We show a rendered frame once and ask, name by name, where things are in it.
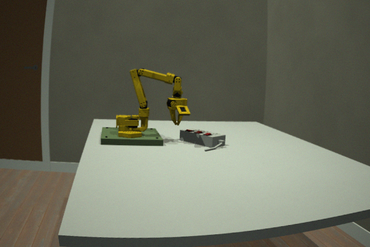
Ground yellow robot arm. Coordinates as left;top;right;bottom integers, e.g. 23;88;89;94
117;68;183;138

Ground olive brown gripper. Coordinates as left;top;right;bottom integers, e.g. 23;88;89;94
166;97;191;125

